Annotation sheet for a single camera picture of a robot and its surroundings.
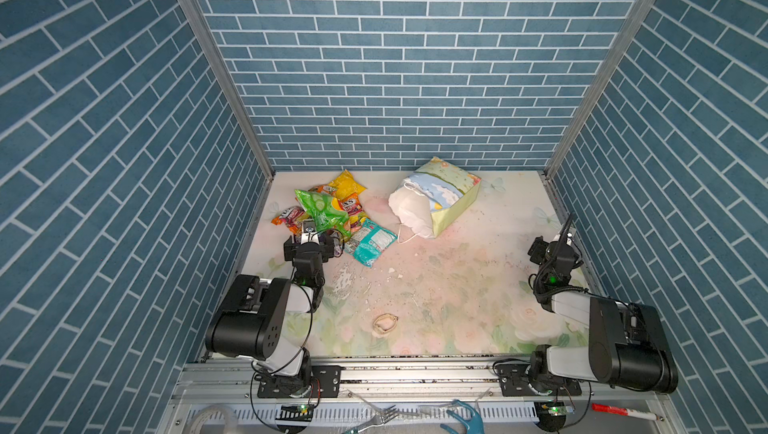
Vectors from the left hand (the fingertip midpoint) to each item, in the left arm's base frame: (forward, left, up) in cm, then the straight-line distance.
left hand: (308, 234), depth 92 cm
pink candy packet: (+10, +8, -5) cm, 14 cm away
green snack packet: (+6, -4, +4) cm, 9 cm away
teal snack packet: (0, -19, -5) cm, 19 cm away
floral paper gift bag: (+8, -39, +7) cm, 40 cm away
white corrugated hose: (-46, +12, -9) cm, 49 cm away
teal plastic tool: (-48, -44, -7) cm, 66 cm away
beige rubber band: (-23, -23, -8) cm, 33 cm away
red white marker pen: (-47, -81, -6) cm, 94 cm away
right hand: (-4, -75, +3) cm, 75 cm away
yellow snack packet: (+26, -9, -6) cm, 28 cm away
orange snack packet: (+22, -2, -3) cm, 22 cm away
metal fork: (-46, -23, -6) cm, 52 cm away
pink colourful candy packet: (+15, -12, -5) cm, 20 cm away
